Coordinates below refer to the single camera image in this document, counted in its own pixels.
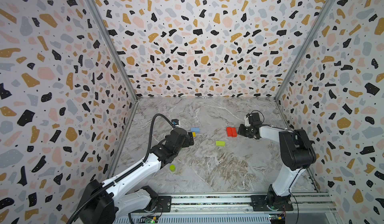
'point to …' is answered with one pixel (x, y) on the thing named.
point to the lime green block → (221, 143)
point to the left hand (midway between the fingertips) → (185, 133)
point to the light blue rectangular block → (195, 130)
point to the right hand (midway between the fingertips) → (237, 127)
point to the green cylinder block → (172, 167)
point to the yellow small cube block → (194, 134)
